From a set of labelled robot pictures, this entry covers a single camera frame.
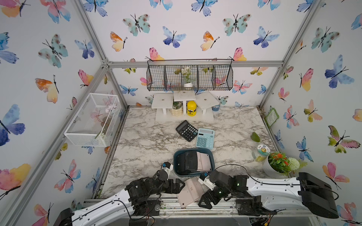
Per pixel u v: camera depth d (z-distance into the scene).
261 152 0.86
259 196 0.55
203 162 0.87
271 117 1.10
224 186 0.61
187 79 0.93
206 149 0.95
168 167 0.72
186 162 0.81
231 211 0.73
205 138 0.99
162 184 0.62
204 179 0.71
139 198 0.55
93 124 0.72
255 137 1.01
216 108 1.16
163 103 1.03
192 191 0.77
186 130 1.04
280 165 0.73
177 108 1.10
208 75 0.96
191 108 1.06
